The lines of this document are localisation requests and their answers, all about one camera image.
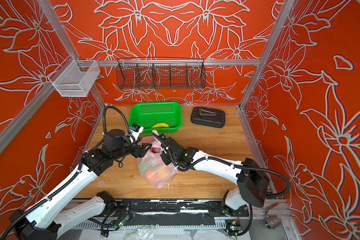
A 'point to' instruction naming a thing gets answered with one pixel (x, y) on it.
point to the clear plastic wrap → (141, 232)
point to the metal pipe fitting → (272, 222)
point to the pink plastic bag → (150, 165)
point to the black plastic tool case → (208, 117)
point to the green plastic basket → (164, 117)
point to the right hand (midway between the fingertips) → (161, 152)
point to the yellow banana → (160, 125)
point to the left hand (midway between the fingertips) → (146, 140)
